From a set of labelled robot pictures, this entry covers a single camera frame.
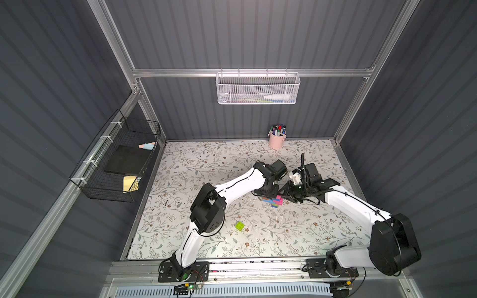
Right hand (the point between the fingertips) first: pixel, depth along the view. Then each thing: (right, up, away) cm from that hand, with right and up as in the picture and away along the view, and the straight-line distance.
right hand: (279, 195), depth 83 cm
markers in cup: (+4, +34, +25) cm, 42 cm away
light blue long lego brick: (-4, -4, +6) cm, 8 cm away
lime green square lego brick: (-18, -14, +1) cm, 23 cm away
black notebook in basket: (-62, +16, -11) cm, 65 cm away
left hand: (-2, -2, +2) cm, 4 cm away
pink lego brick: (+1, -3, +2) cm, 4 cm away
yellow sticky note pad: (-54, +9, -23) cm, 59 cm away
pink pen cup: (+3, +27, +30) cm, 40 cm away
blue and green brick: (-1, -7, +7) cm, 10 cm away
